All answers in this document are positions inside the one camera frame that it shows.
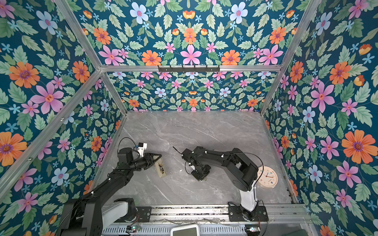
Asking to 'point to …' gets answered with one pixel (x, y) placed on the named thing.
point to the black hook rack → (188, 69)
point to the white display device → (186, 230)
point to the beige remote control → (161, 168)
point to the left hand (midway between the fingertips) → (161, 154)
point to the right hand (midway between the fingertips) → (202, 176)
